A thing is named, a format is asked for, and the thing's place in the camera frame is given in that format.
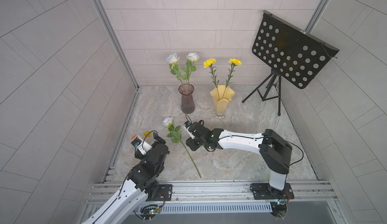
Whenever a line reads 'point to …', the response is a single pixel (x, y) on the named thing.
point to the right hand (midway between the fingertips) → (188, 142)
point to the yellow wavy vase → (221, 95)
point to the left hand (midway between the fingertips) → (154, 136)
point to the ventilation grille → (212, 208)
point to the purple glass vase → (188, 103)
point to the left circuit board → (148, 212)
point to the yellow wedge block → (146, 133)
